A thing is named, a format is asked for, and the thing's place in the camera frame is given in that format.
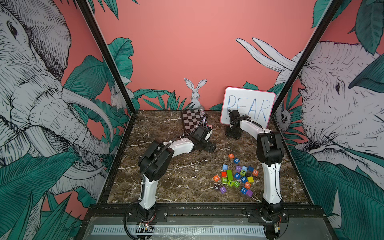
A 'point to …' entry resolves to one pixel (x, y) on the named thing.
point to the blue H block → (243, 190)
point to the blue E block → (225, 167)
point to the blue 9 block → (236, 160)
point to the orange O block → (255, 172)
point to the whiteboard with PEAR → (258, 105)
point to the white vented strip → (183, 229)
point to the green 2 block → (224, 180)
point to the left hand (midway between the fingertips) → (211, 143)
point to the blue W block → (244, 179)
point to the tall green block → (230, 176)
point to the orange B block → (247, 185)
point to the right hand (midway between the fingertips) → (227, 132)
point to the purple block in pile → (238, 168)
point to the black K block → (216, 187)
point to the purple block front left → (223, 189)
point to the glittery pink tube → (202, 112)
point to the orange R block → (216, 178)
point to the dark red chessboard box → (191, 118)
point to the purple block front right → (249, 192)
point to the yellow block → (250, 179)
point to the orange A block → (231, 156)
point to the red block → (223, 174)
